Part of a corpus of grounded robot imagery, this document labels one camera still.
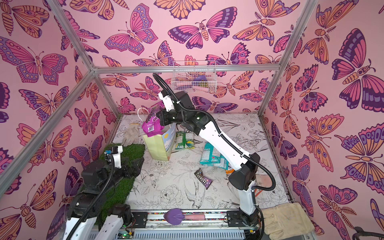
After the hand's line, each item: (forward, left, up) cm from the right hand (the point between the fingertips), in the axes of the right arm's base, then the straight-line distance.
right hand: (156, 111), depth 68 cm
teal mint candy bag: (-5, -27, -34) cm, 44 cm away
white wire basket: (+37, -18, -5) cm, 41 cm away
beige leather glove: (-36, -62, -39) cm, 82 cm away
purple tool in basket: (+36, -21, -5) cm, 42 cm away
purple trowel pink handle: (-35, -7, -38) cm, 52 cm away
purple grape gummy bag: (-5, +2, -5) cm, 7 cm away
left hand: (-16, +9, -14) cm, 23 cm away
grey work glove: (+15, +29, -37) cm, 49 cm away
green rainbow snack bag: (+10, -10, -36) cm, 39 cm away
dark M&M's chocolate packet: (-19, -23, -37) cm, 47 cm away
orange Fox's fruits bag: (-12, -37, -38) cm, 55 cm away
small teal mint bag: (-7, -35, -36) cm, 50 cm away
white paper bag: (-3, +2, -24) cm, 25 cm away
